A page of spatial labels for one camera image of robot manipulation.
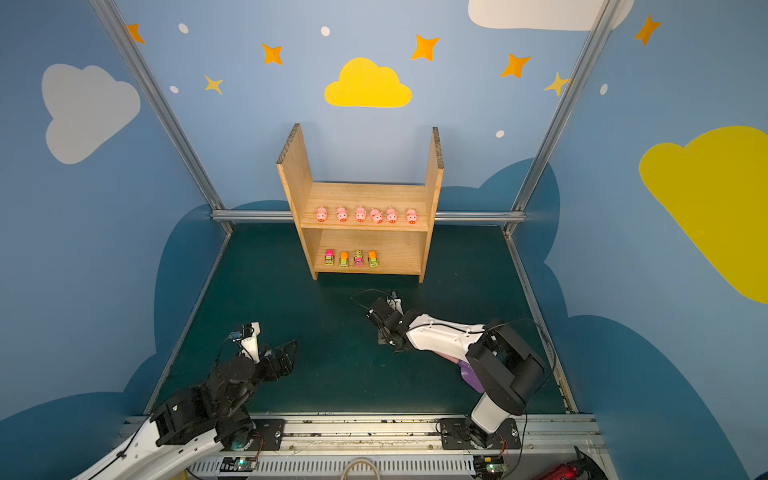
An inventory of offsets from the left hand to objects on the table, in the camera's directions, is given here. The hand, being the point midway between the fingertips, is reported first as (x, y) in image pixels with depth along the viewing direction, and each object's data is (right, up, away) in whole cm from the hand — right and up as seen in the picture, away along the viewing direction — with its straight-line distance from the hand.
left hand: (290, 347), depth 75 cm
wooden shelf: (+18, +32, +9) cm, 37 cm away
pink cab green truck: (+5, +23, +26) cm, 35 cm away
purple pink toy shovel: (+48, -10, +9) cm, 50 cm away
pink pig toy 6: (+6, +35, +9) cm, 37 cm away
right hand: (+26, +2, +16) cm, 31 cm away
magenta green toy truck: (+15, +22, +26) cm, 37 cm away
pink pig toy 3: (+22, +35, +9) cm, 42 cm away
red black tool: (+71, -26, -6) cm, 76 cm away
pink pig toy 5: (+12, +35, +9) cm, 39 cm away
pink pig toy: (+32, +35, +9) cm, 48 cm away
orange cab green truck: (+10, +22, +26) cm, 36 cm away
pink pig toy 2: (+26, +35, +9) cm, 45 cm away
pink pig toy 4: (+17, +35, +9) cm, 40 cm away
